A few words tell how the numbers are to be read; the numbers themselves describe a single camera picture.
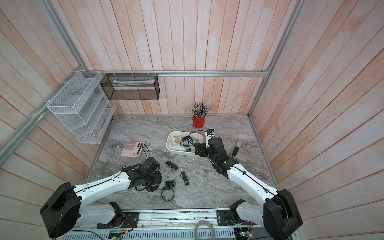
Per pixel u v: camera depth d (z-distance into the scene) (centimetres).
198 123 113
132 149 98
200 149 73
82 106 73
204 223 71
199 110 102
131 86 102
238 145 99
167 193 82
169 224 73
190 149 99
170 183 82
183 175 88
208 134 72
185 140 102
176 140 104
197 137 101
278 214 40
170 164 92
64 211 40
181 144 100
